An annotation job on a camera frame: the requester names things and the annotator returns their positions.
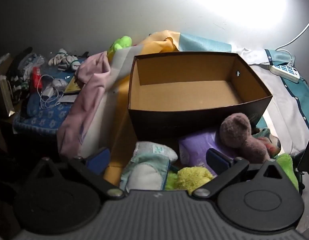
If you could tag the white paper card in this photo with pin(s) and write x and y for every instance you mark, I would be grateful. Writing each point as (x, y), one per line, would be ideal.
(67, 99)

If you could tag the purple plastic packet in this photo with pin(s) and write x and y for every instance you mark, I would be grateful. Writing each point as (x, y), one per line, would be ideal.
(197, 145)

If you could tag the blue patterned mat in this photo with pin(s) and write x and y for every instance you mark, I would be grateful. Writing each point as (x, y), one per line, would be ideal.
(47, 117)

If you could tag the yellow booklet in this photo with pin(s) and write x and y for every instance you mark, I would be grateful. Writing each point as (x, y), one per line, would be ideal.
(73, 87)

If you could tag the patchwork bed sheet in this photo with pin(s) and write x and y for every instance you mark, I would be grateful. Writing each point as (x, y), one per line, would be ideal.
(282, 100)

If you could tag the dark brown cardboard box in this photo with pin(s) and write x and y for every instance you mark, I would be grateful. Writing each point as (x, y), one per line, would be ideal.
(184, 92)

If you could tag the pink cloth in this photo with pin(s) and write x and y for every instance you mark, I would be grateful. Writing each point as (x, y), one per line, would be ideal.
(89, 92)

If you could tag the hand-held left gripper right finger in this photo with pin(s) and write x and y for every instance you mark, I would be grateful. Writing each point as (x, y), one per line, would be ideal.
(218, 161)

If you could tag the white power strip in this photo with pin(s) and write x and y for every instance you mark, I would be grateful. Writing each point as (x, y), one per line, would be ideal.
(284, 71)

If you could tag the white gloves pair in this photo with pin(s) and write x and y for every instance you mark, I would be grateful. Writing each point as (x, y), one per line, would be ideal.
(60, 58)

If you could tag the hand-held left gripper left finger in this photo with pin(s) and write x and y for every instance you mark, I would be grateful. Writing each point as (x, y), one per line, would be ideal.
(98, 161)

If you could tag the red packet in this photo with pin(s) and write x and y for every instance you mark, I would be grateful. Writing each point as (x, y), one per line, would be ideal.
(35, 77)

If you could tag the small white pouch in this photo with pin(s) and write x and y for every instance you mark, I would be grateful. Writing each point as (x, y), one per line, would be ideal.
(59, 83)

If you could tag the small bright green plush toy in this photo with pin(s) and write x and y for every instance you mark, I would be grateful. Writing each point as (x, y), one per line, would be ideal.
(120, 43)

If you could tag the green knit cloth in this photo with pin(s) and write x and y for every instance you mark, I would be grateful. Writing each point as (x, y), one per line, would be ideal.
(170, 181)

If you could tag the multicoloured fleece cloth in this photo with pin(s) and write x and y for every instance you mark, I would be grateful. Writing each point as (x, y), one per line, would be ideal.
(269, 142)

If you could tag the mint and white cloth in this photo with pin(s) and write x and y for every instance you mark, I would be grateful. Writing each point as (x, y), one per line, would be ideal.
(144, 175)

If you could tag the pink plush toy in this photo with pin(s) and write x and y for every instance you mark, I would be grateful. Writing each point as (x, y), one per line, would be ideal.
(235, 132)

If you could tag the yellow fuzzy cloth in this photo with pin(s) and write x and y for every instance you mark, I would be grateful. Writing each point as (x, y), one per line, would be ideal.
(192, 177)

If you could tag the large green plush toy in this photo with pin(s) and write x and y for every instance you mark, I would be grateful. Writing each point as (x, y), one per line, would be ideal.
(287, 162)

